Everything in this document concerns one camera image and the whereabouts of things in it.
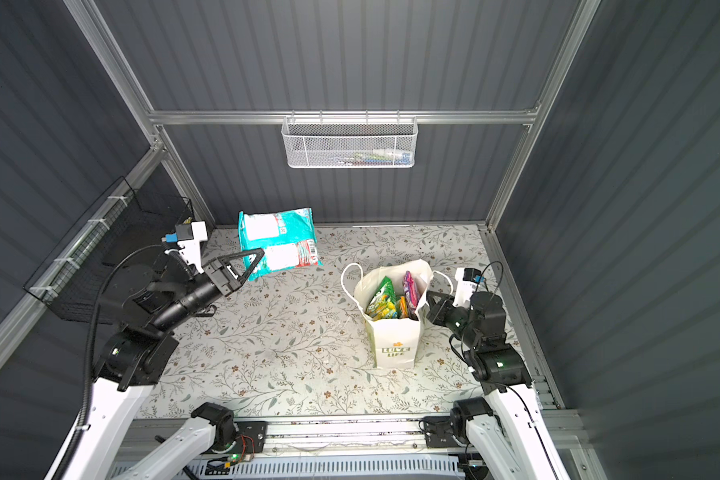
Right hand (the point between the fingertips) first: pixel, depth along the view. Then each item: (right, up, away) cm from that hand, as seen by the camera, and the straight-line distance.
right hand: (431, 296), depth 72 cm
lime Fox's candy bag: (-11, -3, +7) cm, 13 cm away
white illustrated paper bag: (-9, -12, 0) cm, 15 cm away
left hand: (-35, +11, -17) cm, 40 cm away
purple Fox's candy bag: (-4, 0, +3) cm, 5 cm away
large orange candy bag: (-6, -4, +6) cm, 10 cm away
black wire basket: (-80, +19, +7) cm, 83 cm away
